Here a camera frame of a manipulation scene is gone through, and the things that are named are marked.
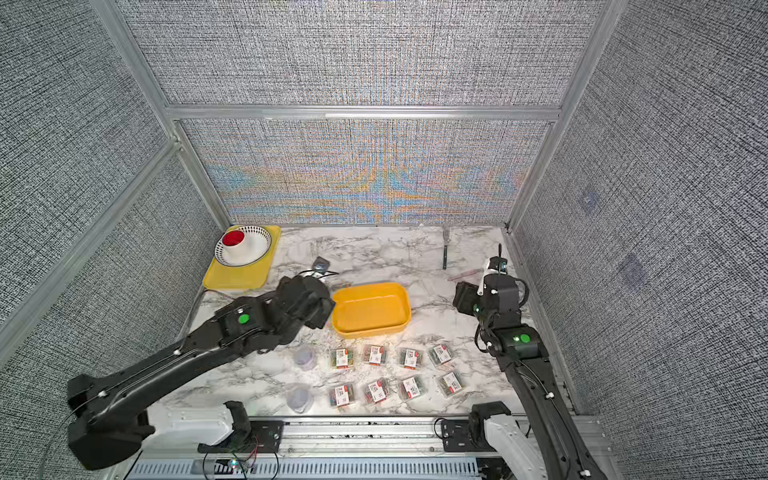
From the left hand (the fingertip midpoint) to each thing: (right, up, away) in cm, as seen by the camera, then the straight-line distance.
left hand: (320, 291), depth 70 cm
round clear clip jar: (-7, -21, +14) cm, 26 cm away
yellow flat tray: (-31, +1, +36) cm, 48 cm away
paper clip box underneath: (+33, -26, +10) cm, 43 cm away
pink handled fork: (+45, +1, +37) cm, 58 cm away
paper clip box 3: (+22, -20, +14) cm, 33 cm away
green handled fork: (+40, +18, +50) cm, 66 cm away
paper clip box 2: (+12, -20, +15) cm, 28 cm away
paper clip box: (+4, -28, +8) cm, 30 cm away
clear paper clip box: (+3, -21, +14) cm, 25 cm away
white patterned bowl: (-34, +12, +34) cm, 50 cm away
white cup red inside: (-38, +14, +35) cm, 53 cm away
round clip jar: (-6, -29, +6) cm, 30 cm away
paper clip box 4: (+23, -27, +9) cm, 36 cm away
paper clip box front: (+13, -27, +8) cm, 32 cm away
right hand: (+37, +2, +5) cm, 37 cm away
